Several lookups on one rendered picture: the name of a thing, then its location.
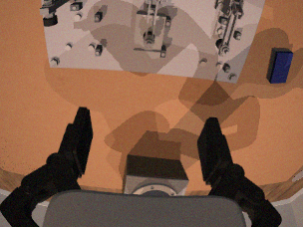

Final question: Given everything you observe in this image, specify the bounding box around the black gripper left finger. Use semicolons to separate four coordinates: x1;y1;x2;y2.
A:
0;107;93;227

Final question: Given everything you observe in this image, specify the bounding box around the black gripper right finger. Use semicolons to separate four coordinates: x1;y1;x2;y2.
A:
197;117;282;227

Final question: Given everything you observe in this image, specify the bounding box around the black toggle clamp with red handle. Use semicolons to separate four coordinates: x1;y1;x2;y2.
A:
40;0;70;27

